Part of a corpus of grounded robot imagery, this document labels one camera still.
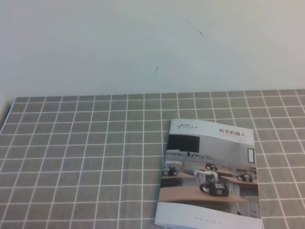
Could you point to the white robot catalogue book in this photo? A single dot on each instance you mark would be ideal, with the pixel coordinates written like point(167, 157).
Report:
point(209, 178)

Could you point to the grey checked tablecloth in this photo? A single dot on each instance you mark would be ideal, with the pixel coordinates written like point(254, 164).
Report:
point(95, 162)

